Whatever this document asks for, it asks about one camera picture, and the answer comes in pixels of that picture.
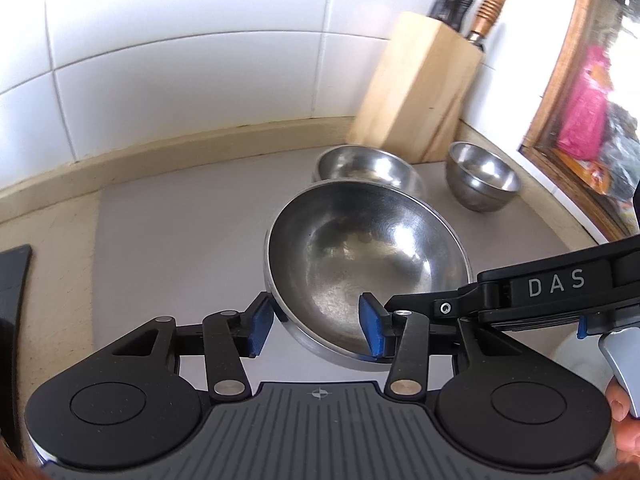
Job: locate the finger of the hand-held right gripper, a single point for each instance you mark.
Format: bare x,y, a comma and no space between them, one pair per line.
425,304

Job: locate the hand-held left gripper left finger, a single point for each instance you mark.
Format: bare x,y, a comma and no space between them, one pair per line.
261,325

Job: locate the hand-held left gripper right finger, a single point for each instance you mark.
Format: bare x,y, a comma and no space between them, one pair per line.
375,327

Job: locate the large steel bowl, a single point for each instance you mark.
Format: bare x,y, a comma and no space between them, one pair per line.
360,260

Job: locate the large white floral plate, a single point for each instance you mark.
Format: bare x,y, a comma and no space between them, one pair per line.
575,365

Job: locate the person's right hand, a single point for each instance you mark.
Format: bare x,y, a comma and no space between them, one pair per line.
625,435

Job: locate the grey mat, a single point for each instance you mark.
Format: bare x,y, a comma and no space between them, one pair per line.
180,250

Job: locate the orange packet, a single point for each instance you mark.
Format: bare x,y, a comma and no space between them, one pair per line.
599,177

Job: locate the small steel bowl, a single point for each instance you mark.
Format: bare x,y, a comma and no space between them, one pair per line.
482,180

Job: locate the medium steel bowl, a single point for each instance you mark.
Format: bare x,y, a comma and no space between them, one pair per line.
365,162

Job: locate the pink plastic bag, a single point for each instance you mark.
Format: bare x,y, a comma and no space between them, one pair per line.
585,110

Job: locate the wooden knife block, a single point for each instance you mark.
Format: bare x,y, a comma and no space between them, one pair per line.
415,90

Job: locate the wooden window frame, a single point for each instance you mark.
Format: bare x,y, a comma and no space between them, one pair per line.
555,85

